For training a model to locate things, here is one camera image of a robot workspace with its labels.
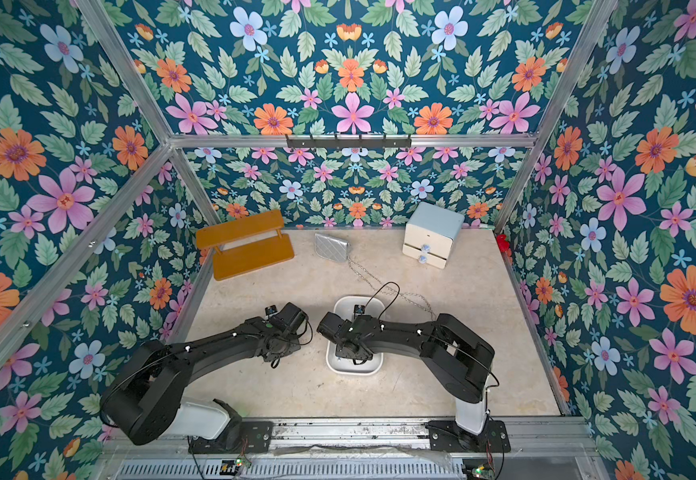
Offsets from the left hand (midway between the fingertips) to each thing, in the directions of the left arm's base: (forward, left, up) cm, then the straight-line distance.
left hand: (295, 346), depth 90 cm
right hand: (-3, -17, +2) cm, 17 cm away
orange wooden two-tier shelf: (+42, +22, +2) cm, 48 cm away
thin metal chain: (+16, -33, +1) cm, 36 cm away
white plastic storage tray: (+10, -16, +4) cm, 19 cm away
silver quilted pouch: (+33, -12, +7) cm, 36 cm away
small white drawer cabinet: (+31, -46, +14) cm, 57 cm away
